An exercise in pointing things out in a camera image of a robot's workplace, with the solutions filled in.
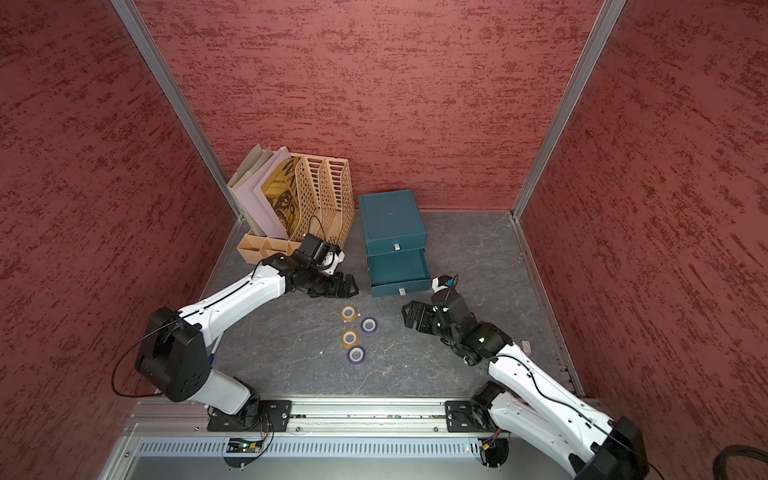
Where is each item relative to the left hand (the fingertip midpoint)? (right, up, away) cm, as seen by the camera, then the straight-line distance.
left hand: (343, 296), depth 84 cm
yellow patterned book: (-23, +33, +14) cm, 42 cm away
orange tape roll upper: (0, -7, +8) cm, 11 cm away
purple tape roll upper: (+7, -10, +6) cm, 14 cm away
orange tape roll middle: (+1, -13, +4) cm, 14 cm away
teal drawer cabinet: (+14, +21, +4) cm, 26 cm away
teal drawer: (+16, +6, +7) cm, 18 cm away
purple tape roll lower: (+4, -17, 0) cm, 17 cm away
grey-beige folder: (-32, +41, +11) cm, 53 cm away
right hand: (+20, -5, -5) cm, 21 cm away
